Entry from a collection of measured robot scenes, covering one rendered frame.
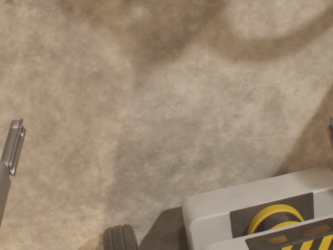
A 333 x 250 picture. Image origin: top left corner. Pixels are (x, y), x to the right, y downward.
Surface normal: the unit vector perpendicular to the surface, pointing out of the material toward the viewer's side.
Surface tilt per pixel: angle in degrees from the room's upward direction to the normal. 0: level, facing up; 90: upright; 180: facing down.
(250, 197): 90
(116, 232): 91
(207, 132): 0
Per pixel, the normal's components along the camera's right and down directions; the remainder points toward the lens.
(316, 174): -0.17, -0.92
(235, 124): 0.12, 0.33
